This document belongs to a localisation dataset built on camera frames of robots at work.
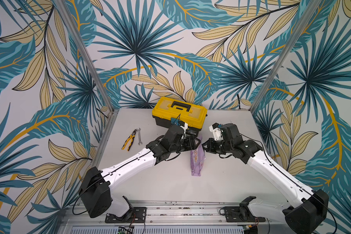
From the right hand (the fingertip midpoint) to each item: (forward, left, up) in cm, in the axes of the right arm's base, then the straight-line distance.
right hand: (193, 152), depth 73 cm
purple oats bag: (-2, -2, -4) cm, 5 cm away
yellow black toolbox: (+27, -4, -4) cm, 27 cm away
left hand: (+3, -2, +2) cm, 4 cm away
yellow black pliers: (+22, +39, -19) cm, 49 cm away
